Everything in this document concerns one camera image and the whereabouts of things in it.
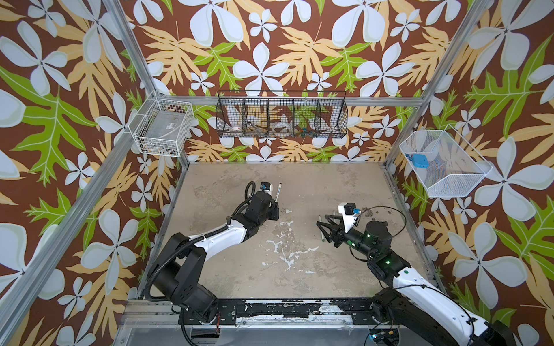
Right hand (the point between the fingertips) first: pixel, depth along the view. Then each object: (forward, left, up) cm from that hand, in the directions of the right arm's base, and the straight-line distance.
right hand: (321, 221), depth 74 cm
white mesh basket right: (+20, -50, +7) cm, 55 cm away
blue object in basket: (+24, -43, +5) cm, 50 cm away
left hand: (+14, +16, -7) cm, 23 cm away
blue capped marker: (+17, +15, -8) cm, 24 cm away
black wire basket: (+50, +29, +11) cm, 59 cm away
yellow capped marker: (-4, +1, 0) cm, 4 cm away
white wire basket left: (+36, +62, +14) cm, 73 cm away
